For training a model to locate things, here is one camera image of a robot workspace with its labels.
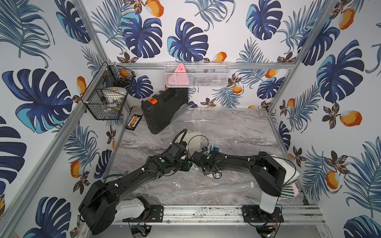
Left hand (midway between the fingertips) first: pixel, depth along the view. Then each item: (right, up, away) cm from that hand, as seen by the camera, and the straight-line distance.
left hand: (191, 162), depth 80 cm
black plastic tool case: (-20, +29, +8) cm, 36 cm away
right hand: (+12, -5, +9) cm, 16 cm away
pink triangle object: (-7, +49, +10) cm, 51 cm away
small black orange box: (-43, +22, +31) cm, 57 cm away
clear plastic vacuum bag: (+1, -14, +3) cm, 15 cm away
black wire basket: (-48, +36, +3) cm, 60 cm away
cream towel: (+1, +13, -4) cm, 13 cm away
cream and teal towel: (+14, +6, +10) cm, 18 cm away
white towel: (+55, -6, +2) cm, 56 cm away
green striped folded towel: (+51, -14, -3) cm, 53 cm away
